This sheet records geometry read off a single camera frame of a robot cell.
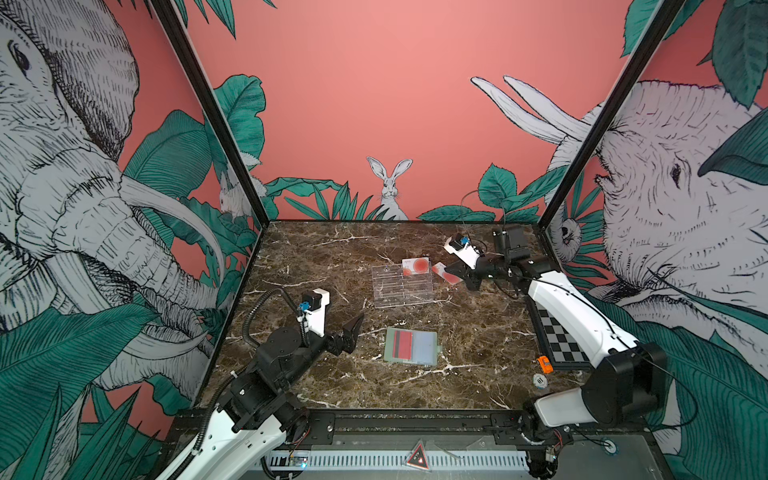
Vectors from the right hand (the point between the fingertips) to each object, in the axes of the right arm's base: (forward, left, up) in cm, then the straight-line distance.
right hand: (447, 263), depth 79 cm
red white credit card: (-1, -2, -6) cm, 6 cm away
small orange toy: (-20, -29, -22) cm, 42 cm away
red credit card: (-14, +12, -24) cm, 30 cm away
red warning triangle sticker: (-42, +8, -22) cm, 48 cm away
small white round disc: (-23, -27, -23) cm, 42 cm away
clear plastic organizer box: (+6, +15, -22) cm, 28 cm away
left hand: (-15, +25, +3) cm, 29 cm away
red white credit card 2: (+9, +8, -14) cm, 19 cm away
